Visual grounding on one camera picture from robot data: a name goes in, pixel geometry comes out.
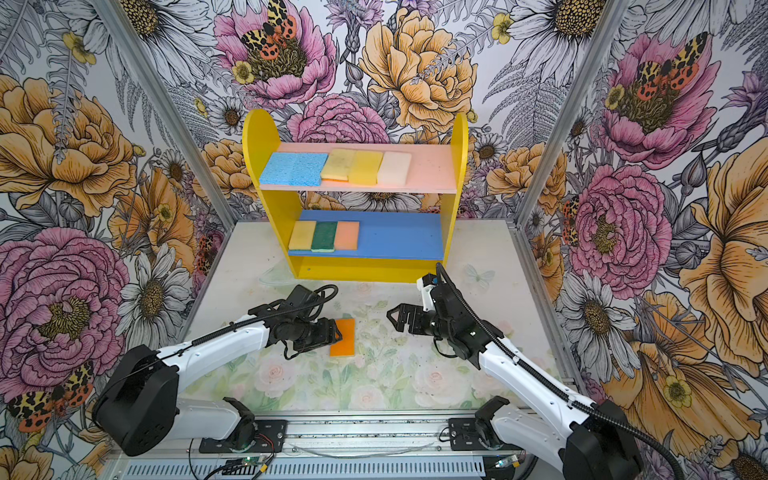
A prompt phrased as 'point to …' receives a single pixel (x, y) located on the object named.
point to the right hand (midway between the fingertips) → (402, 325)
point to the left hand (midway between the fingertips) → (329, 348)
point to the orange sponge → (345, 347)
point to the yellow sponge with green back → (302, 235)
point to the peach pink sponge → (347, 236)
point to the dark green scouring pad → (324, 236)
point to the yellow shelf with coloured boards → (358, 246)
